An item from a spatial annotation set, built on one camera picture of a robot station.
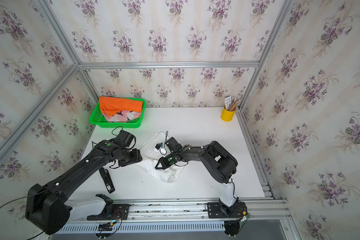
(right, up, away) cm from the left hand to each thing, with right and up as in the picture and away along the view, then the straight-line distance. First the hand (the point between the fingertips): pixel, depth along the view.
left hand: (141, 160), depth 80 cm
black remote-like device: (-19, -10, +1) cm, 21 cm away
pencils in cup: (+58, +33, +27) cm, 72 cm away
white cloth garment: (+4, -1, +6) cm, 7 cm away
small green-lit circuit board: (-14, -30, -8) cm, 35 cm away
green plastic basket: (-40, +23, +28) cm, 54 cm away
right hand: (+9, -7, +7) cm, 13 cm away
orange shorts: (-31, +33, +28) cm, 53 cm away
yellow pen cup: (+56, +26, +28) cm, 68 cm away
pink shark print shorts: (-21, +26, +31) cm, 45 cm away
